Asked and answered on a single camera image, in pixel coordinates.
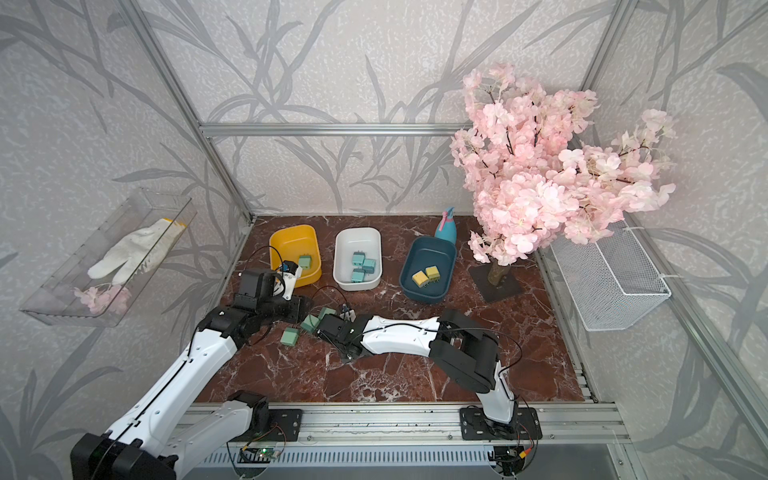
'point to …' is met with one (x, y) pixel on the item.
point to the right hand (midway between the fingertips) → (351, 347)
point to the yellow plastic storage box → (300, 246)
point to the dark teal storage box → (420, 253)
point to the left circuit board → (257, 455)
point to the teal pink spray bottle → (447, 227)
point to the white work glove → (141, 251)
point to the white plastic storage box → (357, 240)
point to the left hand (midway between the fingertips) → (306, 300)
